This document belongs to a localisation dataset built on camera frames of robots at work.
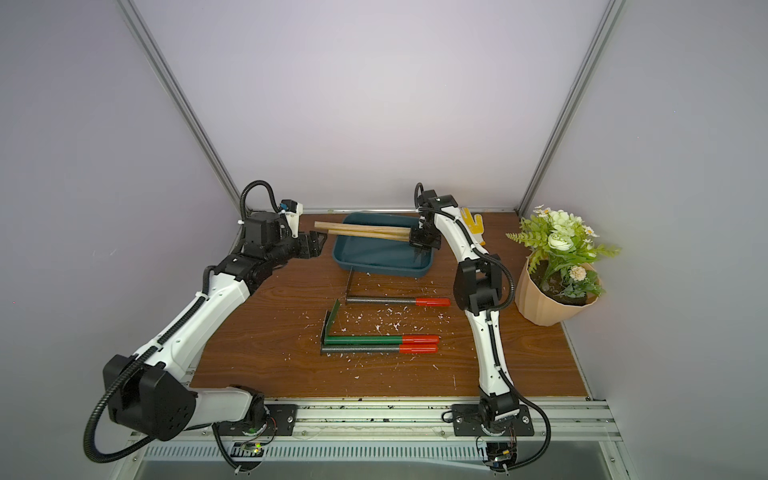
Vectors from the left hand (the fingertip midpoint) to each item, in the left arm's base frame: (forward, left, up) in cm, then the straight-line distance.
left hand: (319, 232), depth 79 cm
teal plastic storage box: (+11, -16, -26) cm, 32 cm away
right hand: (+9, -28, -17) cm, 34 cm away
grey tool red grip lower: (-23, -23, -24) cm, 41 cm away
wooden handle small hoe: (+12, -1, -10) cm, 16 cm away
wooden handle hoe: (+16, -11, -19) cm, 28 cm away
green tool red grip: (-20, -14, -25) cm, 35 cm away
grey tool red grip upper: (-8, -24, -25) cm, 35 cm away
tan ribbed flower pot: (-15, -61, -15) cm, 64 cm away
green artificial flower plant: (-7, -63, +1) cm, 63 cm away
